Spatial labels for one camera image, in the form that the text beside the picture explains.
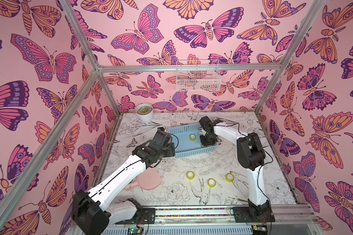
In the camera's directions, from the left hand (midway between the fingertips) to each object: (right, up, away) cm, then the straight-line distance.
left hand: (171, 146), depth 79 cm
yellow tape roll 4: (+34, -19, +7) cm, 39 cm away
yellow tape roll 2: (+11, -18, +8) cm, 23 cm away
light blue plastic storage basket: (+10, +1, +26) cm, 28 cm away
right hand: (+20, -1, +20) cm, 29 cm away
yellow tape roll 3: (+23, -22, +5) cm, 32 cm away
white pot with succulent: (-21, +22, +27) cm, 40 cm away
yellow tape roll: (+14, +3, +24) cm, 28 cm away
